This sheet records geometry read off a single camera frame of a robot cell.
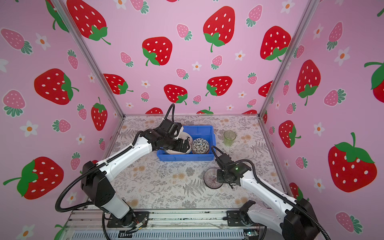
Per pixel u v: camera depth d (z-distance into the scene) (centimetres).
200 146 96
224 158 65
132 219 70
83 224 74
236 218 73
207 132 108
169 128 63
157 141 57
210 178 86
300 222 39
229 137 101
